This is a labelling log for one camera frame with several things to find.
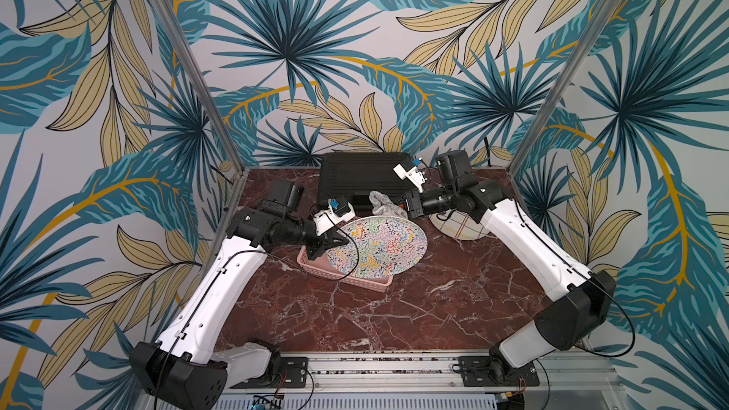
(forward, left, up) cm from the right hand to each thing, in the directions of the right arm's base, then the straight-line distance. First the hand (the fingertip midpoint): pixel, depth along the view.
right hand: (384, 214), depth 68 cm
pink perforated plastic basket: (-2, +17, -23) cm, 29 cm away
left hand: (-5, +11, -4) cm, 12 cm away
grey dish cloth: (-1, +1, +5) cm, 5 cm away
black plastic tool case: (+36, +8, -24) cm, 44 cm away
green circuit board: (-35, +32, -32) cm, 57 cm away
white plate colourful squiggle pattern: (-5, +2, -7) cm, 9 cm away
